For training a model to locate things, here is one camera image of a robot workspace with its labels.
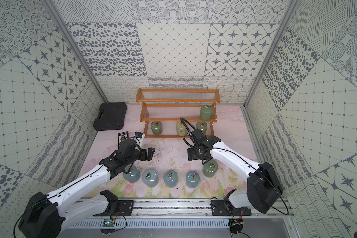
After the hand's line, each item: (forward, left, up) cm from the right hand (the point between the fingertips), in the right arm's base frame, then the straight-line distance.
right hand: (198, 157), depth 83 cm
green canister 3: (+20, +27, +1) cm, 34 cm away
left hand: (+3, +27, +5) cm, 27 cm away
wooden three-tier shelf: (+38, +4, -4) cm, 39 cm away
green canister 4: (+22, -4, +1) cm, 22 cm away
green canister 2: (+23, -5, +13) cm, 27 cm away
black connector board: (+18, +52, -6) cm, 55 cm away
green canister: (-6, -6, -1) cm, 9 cm away
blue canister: (-10, +35, -1) cm, 37 cm away
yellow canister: (+19, +10, 0) cm, 21 cm away
